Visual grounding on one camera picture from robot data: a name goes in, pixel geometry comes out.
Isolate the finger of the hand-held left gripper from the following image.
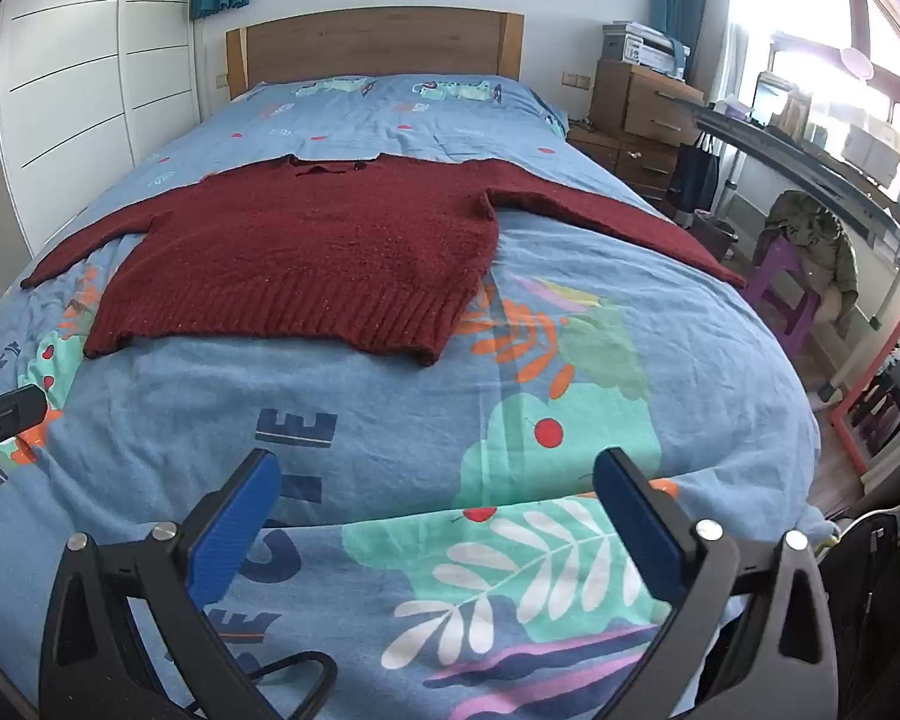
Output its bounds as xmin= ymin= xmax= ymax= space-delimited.
xmin=0 ymin=369 xmax=50 ymax=492

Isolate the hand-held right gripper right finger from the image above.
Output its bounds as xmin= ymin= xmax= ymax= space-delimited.
xmin=592 ymin=447 xmax=841 ymax=720

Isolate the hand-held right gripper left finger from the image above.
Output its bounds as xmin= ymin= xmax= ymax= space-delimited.
xmin=39 ymin=448 xmax=338 ymax=720

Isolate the dark red knitted sweater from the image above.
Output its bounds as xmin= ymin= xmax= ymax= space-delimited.
xmin=21 ymin=152 xmax=747 ymax=368

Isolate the blue printed blanket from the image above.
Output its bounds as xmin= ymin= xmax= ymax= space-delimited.
xmin=0 ymin=75 xmax=841 ymax=720

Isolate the purple stool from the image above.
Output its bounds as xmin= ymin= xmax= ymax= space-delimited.
xmin=742 ymin=236 xmax=822 ymax=357

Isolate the white wardrobe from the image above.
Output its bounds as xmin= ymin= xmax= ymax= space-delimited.
xmin=0 ymin=0 xmax=203 ymax=260

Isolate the olive jacket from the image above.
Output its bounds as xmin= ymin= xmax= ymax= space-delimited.
xmin=754 ymin=190 xmax=860 ymax=323

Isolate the black bag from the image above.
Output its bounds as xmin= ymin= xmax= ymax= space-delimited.
xmin=667 ymin=133 xmax=722 ymax=215

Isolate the grey desk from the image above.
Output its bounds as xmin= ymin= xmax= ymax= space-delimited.
xmin=694 ymin=97 xmax=900 ymax=400

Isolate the wooden dresser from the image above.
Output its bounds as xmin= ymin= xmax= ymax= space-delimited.
xmin=566 ymin=60 xmax=706 ymax=203

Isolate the computer monitor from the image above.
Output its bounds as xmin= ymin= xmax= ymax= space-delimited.
xmin=750 ymin=73 xmax=790 ymax=127

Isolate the white printer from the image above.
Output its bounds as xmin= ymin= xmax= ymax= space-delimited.
xmin=600 ymin=22 xmax=691 ymax=80

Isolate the wooden headboard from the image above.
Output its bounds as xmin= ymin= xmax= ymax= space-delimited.
xmin=225 ymin=9 xmax=526 ymax=100

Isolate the round white lamp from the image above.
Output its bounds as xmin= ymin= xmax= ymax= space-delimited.
xmin=840 ymin=45 xmax=878 ymax=83

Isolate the black cable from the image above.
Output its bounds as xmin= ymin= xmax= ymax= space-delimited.
xmin=187 ymin=655 xmax=338 ymax=720

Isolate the red frame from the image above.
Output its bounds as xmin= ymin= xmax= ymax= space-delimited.
xmin=832 ymin=262 xmax=900 ymax=477

